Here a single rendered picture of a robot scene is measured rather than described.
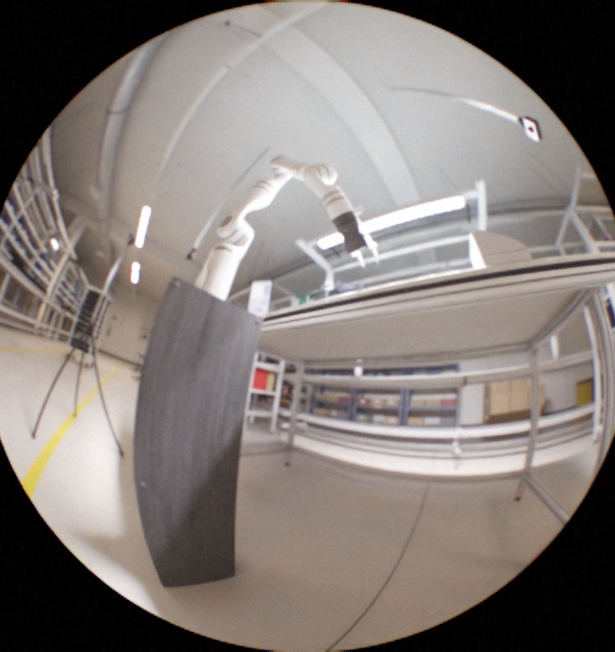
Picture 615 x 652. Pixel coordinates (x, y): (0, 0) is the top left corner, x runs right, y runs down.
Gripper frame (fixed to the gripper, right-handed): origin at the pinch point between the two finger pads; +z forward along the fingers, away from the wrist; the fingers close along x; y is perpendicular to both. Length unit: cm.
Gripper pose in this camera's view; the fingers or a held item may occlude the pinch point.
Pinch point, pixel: (371, 267)
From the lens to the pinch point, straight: 62.9
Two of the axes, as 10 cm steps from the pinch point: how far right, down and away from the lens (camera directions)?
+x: 6.6, -1.7, -7.3
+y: -6.2, 4.3, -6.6
